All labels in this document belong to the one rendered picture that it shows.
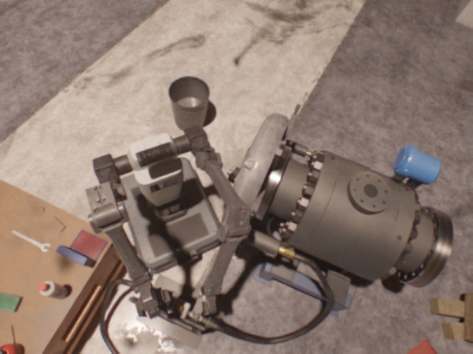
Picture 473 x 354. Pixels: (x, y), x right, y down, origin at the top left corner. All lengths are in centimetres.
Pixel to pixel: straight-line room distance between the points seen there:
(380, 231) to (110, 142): 205
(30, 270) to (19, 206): 37
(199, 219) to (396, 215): 115
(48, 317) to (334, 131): 243
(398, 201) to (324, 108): 155
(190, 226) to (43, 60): 216
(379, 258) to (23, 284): 177
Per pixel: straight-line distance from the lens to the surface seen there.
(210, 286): 149
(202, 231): 209
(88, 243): 194
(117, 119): 286
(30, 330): 196
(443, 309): 271
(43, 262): 200
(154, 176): 158
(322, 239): 169
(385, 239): 171
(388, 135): 320
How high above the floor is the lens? 227
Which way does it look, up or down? 60 degrees down
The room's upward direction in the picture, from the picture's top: 14 degrees clockwise
